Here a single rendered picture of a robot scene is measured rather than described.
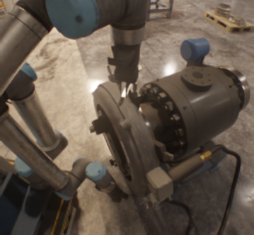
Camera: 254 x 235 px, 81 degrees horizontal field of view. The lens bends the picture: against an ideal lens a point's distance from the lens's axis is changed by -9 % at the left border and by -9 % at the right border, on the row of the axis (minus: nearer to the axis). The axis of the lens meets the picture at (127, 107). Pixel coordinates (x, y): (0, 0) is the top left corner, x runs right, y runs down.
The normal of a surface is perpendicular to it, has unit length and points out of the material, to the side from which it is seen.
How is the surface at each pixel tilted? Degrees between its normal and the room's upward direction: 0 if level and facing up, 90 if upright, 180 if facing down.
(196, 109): 35
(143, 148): 41
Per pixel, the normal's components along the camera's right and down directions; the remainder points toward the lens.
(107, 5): 0.75, 0.34
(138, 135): 0.22, -0.21
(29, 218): -0.01, -0.67
